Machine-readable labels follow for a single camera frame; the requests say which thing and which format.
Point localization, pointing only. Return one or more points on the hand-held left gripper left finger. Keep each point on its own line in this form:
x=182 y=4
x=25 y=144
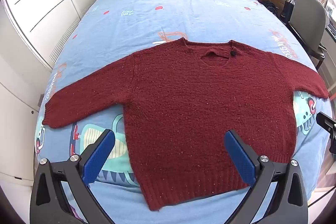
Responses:
x=98 y=158

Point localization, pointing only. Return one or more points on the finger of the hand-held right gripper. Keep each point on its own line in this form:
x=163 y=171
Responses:
x=325 y=121

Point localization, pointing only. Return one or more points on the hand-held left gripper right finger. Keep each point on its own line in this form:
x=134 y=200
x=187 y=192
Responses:
x=240 y=158

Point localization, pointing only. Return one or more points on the dark red knitted sweater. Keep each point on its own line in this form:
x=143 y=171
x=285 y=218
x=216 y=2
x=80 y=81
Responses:
x=197 y=108

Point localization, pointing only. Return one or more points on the grey chair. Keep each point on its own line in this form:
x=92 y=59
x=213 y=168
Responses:
x=307 y=14

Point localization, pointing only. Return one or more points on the dark blue shopping bag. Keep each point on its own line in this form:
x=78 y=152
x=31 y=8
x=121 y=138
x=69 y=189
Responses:
x=286 y=12

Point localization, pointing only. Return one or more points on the black backpack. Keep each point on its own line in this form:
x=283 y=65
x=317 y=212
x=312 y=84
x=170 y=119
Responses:
x=269 y=6

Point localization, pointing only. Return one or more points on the bed with blue printed sheet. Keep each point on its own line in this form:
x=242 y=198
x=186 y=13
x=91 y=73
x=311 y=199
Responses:
x=170 y=3

